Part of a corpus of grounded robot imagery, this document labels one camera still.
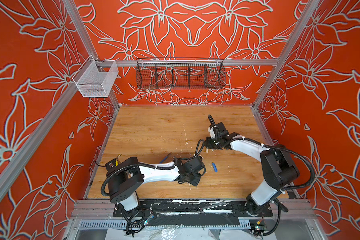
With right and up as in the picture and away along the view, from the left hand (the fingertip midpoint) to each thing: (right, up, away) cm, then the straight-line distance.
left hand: (199, 178), depth 81 cm
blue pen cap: (+10, +4, +7) cm, 13 cm away
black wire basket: (-10, +64, +16) cm, 67 cm away
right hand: (+4, +18, +11) cm, 21 cm away
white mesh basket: (-65, +55, +8) cm, 85 cm away
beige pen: (+6, +14, +8) cm, 17 cm away
